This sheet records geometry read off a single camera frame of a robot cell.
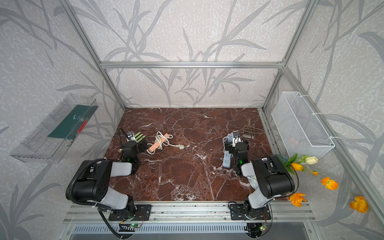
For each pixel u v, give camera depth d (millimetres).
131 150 705
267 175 474
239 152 706
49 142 646
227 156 906
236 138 786
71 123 682
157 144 933
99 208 652
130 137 789
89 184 445
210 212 752
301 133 615
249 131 1046
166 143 990
